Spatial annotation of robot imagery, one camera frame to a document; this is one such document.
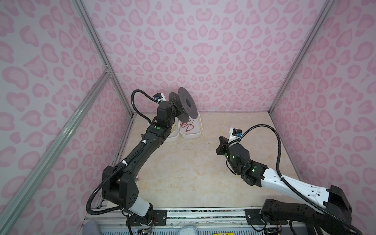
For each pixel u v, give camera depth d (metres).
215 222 0.72
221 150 0.65
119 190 0.42
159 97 0.68
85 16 0.71
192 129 1.10
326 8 0.69
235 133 0.62
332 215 0.37
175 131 1.06
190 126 1.10
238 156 0.53
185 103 0.80
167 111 0.58
